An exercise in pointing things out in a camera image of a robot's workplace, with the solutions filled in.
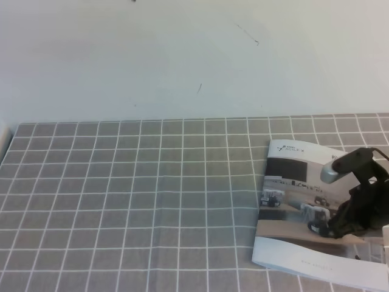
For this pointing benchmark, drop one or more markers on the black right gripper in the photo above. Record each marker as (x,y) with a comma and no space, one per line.
(365,211)

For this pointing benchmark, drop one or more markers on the white robot catalogue book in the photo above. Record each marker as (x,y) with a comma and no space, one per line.
(294,208)

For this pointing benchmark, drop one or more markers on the grey checked tablecloth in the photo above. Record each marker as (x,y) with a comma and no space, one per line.
(151,205)

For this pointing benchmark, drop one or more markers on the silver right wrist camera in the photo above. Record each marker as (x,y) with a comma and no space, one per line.
(359,162)

